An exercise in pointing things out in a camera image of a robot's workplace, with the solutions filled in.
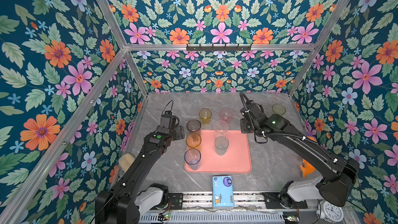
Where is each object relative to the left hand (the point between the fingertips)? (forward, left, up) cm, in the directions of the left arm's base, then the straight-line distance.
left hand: (178, 126), depth 81 cm
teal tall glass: (-5, -23, -13) cm, 27 cm away
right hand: (-3, -34, +5) cm, 34 cm away
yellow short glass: (+17, -15, -15) cm, 27 cm away
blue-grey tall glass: (-15, -7, -7) cm, 18 cm away
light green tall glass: (+12, -61, -5) cm, 62 cm away
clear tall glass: (+6, -24, -15) cm, 29 cm away
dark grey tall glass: (+4, -8, -6) cm, 11 cm away
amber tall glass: (-4, -7, -10) cm, 13 cm away
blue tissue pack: (-30, -21, -12) cm, 39 cm away
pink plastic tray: (-14, -32, -17) cm, 39 cm away
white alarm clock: (-41, -68, -13) cm, 80 cm away
